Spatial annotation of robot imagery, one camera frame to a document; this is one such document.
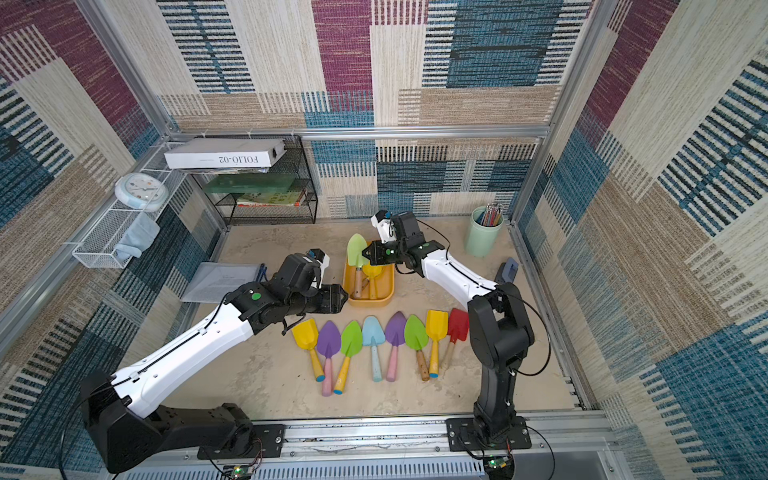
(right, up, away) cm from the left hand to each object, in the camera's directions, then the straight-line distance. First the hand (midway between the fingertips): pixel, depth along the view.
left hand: (339, 294), depth 77 cm
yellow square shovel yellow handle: (+27, -12, +15) cm, 33 cm away
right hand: (+5, +11, +11) cm, 17 cm away
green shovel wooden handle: (+3, +12, +13) cm, 18 cm away
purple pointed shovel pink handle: (-5, -16, +12) cm, 21 cm away
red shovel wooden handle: (+34, -12, +15) cm, 39 cm away
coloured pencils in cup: (+46, +22, +23) cm, 56 cm away
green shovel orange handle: (+2, -17, +12) cm, 21 cm away
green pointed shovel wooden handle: (+21, -15, +13) cm, 29 cm away
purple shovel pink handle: (+15, -14, +14) cm, 25 cm away
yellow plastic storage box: (+7, -1, +22) cm, 23 cm away
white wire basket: (-52, +14, -6) cm, 54 cm away
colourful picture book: (-26, +28, +23) cm, 45 cm away
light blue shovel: (+8, -14, +14) cm, 22 cm away
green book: (-32, +32, +20) cm, 49 cm away
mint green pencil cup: (+44, +17, +24) cm, 53 cm away
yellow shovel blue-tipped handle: (-11, -14, +13) cm, 22 cm away
